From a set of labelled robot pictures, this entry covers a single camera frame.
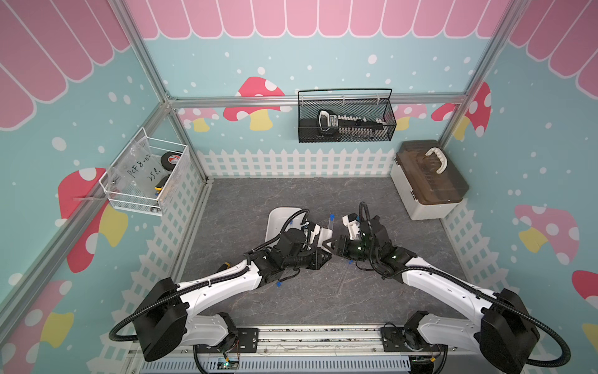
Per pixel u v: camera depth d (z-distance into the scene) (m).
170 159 0.80
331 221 0.79
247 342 0.74
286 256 0.60
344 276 0.87
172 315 0.40
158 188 0.64
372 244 0.60
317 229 0.72
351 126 0.88
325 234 0.79
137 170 0.67
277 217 1.06
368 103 0.92
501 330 0.40
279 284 0.87
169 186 0.66
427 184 1.03
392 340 0.74
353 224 0.73
